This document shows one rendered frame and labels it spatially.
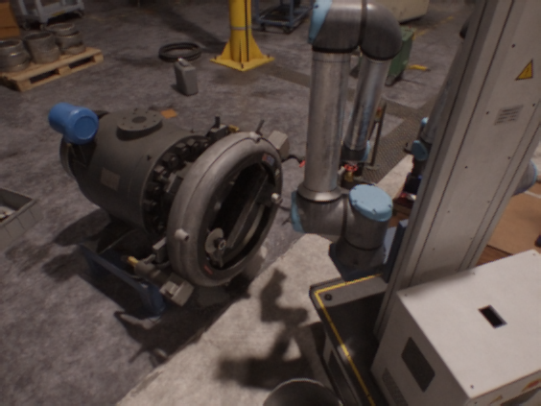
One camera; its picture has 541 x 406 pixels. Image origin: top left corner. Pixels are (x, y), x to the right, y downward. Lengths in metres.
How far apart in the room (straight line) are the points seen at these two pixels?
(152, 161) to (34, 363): 1.18
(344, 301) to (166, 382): 0.92
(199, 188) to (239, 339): 0.91
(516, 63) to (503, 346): 0.73
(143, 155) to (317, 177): 0.90
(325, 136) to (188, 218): 0.64
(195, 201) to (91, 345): 1.07
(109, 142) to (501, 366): 1.77
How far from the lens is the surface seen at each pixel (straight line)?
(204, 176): 1.50
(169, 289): 1.66
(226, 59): 5.41
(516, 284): 1.43
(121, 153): 1.91
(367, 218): 1.27
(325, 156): 1.19
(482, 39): 0.98
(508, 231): 2.24
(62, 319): 2.41
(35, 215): 3.07
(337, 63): 1.11
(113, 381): 2.10
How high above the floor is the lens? 1.79
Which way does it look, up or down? 40 degrees down
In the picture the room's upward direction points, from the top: straight up
